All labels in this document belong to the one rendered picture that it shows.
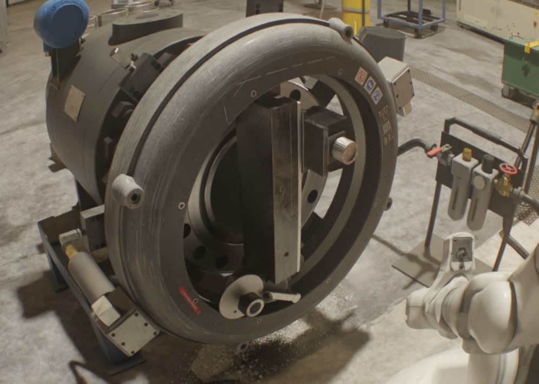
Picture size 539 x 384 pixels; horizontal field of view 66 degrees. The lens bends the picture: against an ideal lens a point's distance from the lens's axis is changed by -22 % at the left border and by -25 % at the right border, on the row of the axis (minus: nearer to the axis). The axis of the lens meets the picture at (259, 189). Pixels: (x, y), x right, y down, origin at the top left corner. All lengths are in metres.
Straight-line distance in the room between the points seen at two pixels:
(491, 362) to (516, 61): 3.57
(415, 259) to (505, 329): 1.55
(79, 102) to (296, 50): 0.62
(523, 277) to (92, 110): 1.05
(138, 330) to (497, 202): 1.25
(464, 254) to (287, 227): 0.50
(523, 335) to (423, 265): 1.52
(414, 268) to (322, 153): 1.04
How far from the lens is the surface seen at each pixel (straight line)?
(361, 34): 1.26
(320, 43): 0.95
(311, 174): 1.24
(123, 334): 0.99
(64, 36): 1.43
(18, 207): 2.46
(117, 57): 0.86
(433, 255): 1.97
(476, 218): 1.72
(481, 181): 1.63
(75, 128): 1.31
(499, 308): 0.40
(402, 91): 1.28
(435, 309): 0.61
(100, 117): 1.17
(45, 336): 1.69
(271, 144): 0.91
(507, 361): 0.77
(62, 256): 1.58
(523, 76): 4.18
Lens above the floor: 1.15
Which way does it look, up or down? 30 degrees down
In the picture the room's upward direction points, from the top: straight up
